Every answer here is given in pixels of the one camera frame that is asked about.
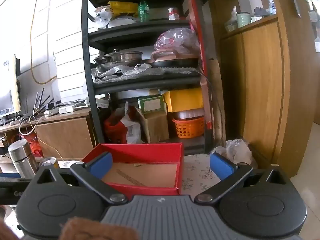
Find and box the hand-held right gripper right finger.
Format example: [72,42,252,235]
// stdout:
[194,152,294,204]

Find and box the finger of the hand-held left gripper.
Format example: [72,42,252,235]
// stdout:
[0,172,32,184]

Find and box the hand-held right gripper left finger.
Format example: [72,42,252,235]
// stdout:
[29,152,128,204]

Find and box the red cardboard box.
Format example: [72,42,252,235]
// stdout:
[81,143,185,198]

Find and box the steel thermos flask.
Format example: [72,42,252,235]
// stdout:
[8,140,39,179]

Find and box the red crumpled plastic bag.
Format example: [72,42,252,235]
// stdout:
[21,132,42,157]

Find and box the white printed plastic bag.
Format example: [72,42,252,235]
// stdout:
[120,101,143,144]

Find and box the low wooden stand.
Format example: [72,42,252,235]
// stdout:
[0,109,97,161]

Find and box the orange plastic basket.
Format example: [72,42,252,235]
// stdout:
[172,116,205,139]

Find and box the clear plastic container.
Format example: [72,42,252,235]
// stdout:
[174,109,205,120]

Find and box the brown cardboard sheet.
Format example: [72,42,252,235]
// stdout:
[207,57,227,143]

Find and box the white power strip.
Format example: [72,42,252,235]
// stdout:
[85,96,111,108]

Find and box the brown cardboard box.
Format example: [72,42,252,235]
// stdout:
[135,105,170,144]

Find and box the black router with antennas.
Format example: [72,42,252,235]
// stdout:
[21,87,57,120]

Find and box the yellow box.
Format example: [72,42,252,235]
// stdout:
[162,88,203,113]

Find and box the small green box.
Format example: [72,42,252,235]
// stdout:
[137,95,165,113]

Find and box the flat screen monitor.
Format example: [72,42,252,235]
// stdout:
[0,54,22,120]

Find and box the bubble wrap sheet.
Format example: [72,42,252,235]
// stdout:
[91,64,200,84]

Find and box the tall wooden cabinet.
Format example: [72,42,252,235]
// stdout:
[209,0,317,178]

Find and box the steel pot with lid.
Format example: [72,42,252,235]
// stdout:
[94,49,144,70]

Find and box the black metal shelf rack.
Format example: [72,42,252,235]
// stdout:
[81,0,227,155]

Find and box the red flat cardboard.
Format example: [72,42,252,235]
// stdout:
[184,0,213,130]

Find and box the black frying pan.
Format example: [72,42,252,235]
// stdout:
[141,58,200,69]

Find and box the pink pot with lid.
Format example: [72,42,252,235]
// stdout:
[150,49,198,63]

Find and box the clear bag with pink print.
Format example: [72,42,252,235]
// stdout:
[154,27,200,54]

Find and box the small glass bowl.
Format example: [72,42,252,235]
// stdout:
[224,21,238,33]

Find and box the white bowl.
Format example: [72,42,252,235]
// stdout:
[107,15,138,28]

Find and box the white crumpled plastic bag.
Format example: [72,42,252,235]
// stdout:
[94,5,113,29]

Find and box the green ceramic cup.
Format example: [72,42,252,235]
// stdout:
[236,12,252,28]

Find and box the red and white carton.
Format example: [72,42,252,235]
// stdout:
[168,7,180,21]

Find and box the yellow printed bag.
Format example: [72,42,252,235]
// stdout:
[107,1,139,18]

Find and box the green plastic bottle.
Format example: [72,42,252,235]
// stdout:
[138,0,150,22]

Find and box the thick yellow cable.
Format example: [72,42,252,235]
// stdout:
[30,0,58,85]

